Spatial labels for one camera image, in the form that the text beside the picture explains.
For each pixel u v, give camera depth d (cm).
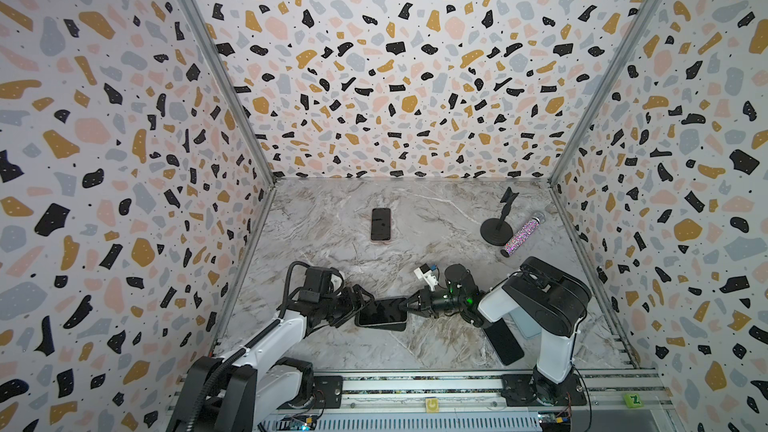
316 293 69
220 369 41
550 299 52
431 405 72
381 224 106
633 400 72
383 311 95
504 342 83
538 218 106
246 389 43
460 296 75
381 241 103
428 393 75
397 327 84
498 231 104
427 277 86
